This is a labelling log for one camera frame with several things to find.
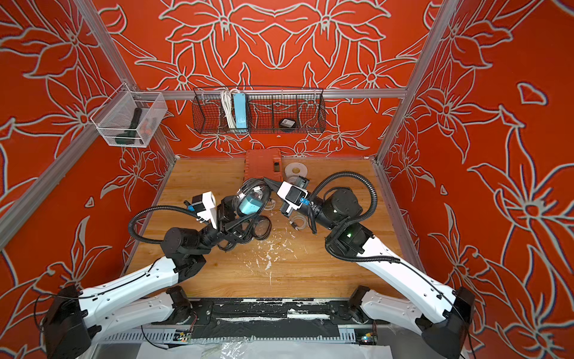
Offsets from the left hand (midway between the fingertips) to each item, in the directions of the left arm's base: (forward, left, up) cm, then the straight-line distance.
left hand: (252, 206), depth 53 cm
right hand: (+4, -2, +6) cm, 8 cm away
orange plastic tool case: (+49, +7, -35) cm, 60 cm away
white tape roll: (+48, -9, -38) cm, 62 cm away
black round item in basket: (+51, -6, -11) cm, 53 cm away
